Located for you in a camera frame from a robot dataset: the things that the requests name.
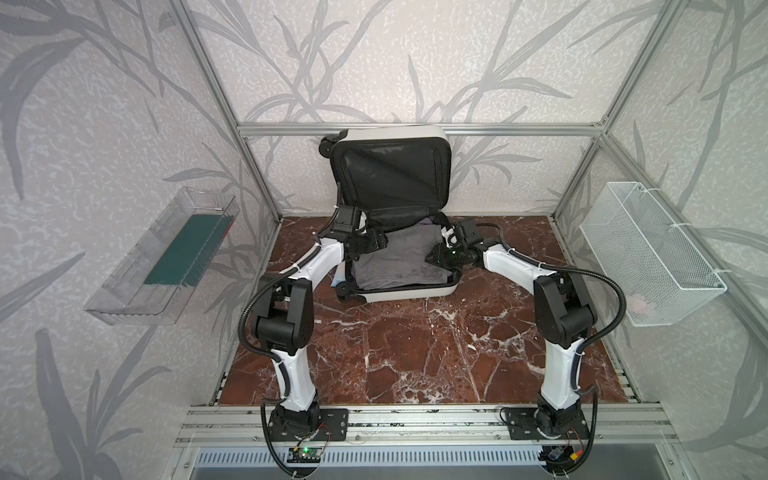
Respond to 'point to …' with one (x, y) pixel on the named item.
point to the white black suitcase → (400, 179)
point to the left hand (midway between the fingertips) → (381, 232)
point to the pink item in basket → (636, 303)
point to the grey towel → (402, 260)
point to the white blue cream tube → (340, 274)
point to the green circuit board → (304, 455)
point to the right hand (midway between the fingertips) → (431, 251)
